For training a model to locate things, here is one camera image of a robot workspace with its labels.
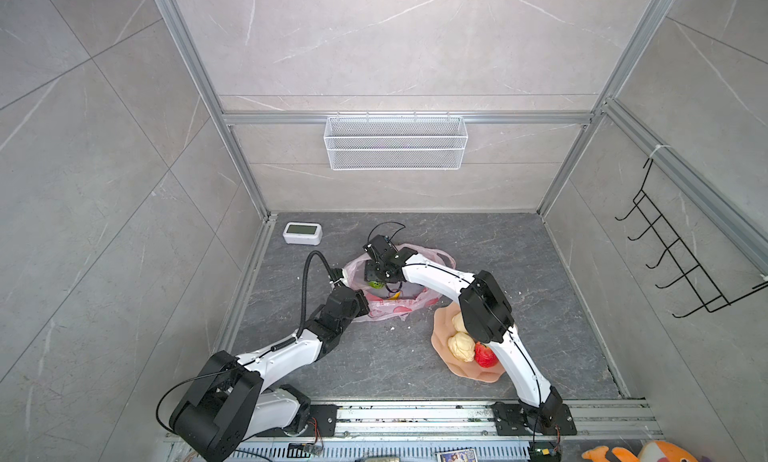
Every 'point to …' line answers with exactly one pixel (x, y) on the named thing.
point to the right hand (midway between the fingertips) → (372, 271)
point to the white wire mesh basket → (395, 143)
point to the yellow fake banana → (397, 295)
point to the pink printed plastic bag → (397, 300)
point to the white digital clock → (302, 233)
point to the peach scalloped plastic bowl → (440, 341)
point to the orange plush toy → (656, 451)
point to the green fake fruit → (375, 284)
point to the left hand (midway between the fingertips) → (364, 285)
